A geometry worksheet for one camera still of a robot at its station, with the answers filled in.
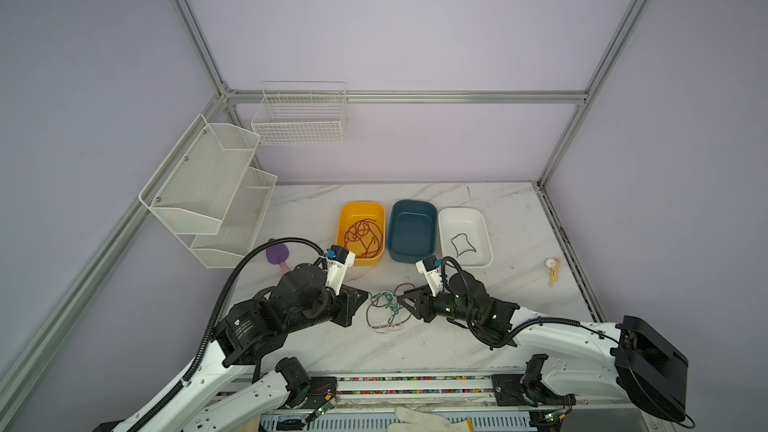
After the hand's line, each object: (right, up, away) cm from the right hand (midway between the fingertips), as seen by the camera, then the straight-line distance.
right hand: (399, 299), depth 74 cm
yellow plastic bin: (-17, +22, +30) cm, 41 cm away
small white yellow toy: (+51, +4, +21) cm, 55 cm away
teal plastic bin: (+5, +15, +31) cm, 35 cm away
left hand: (-8, +3, -11) cm, 14 cm away
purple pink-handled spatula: (-40, +8, +24) cm, 48 cm away
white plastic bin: (+26, +19, +31) cm, 45 cm away
